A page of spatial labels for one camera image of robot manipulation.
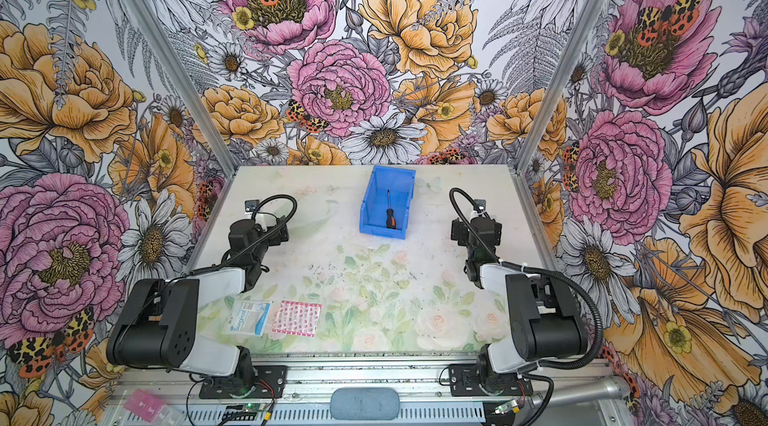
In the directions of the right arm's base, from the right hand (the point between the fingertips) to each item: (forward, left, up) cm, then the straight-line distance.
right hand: (474, 227), depth 94 cm
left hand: (+1, +63, +2) cm, 63 cm away
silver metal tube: (-43, -24, -5) cm, 49 cm away
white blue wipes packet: (-23, +66, -7) cm, 71 cm away
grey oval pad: (-44, +33, -4) cm, 55 cm away
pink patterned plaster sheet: (-23, +52, -8) cm, 58 cm away
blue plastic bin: (+25, +22, -9) cm, 34 cm away
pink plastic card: (-43, +84, -5) cm, 94 cm away
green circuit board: (-45, +62, -9) cm, 77 cm away
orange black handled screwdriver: (+7, +26, -5) cm, 27 cm away
